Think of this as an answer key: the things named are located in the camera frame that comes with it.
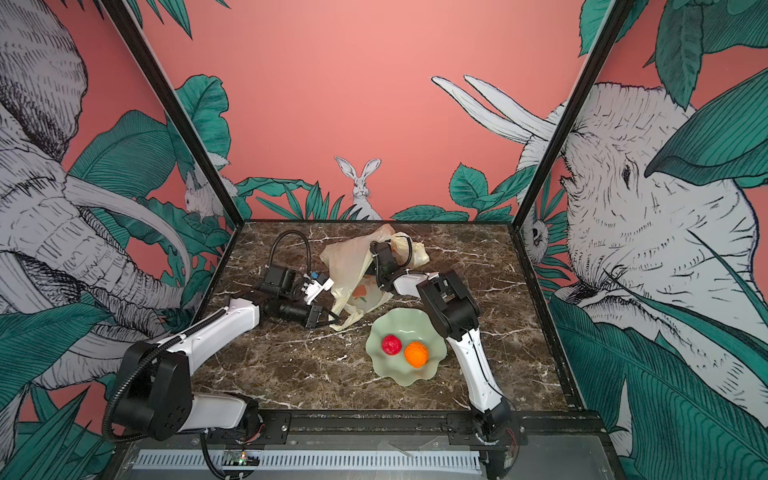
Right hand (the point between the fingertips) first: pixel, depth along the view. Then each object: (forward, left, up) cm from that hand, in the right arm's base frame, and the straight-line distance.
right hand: (367, 253), depth 106 cm
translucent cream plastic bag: (-13, +4, +10) cm, 17 cm away
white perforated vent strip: (-61, +9, -4) cm, 62 cm away
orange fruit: (-37, -16, +1) cm, 40 cm away
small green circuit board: (-61, +27, -3) cm, 66 cm away
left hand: (-30, +5, +8) cm, 31 cm away
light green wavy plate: (-27, -15, -2) cm, 31 cm away
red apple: (-34, -9, 0) cm, 35 cm away
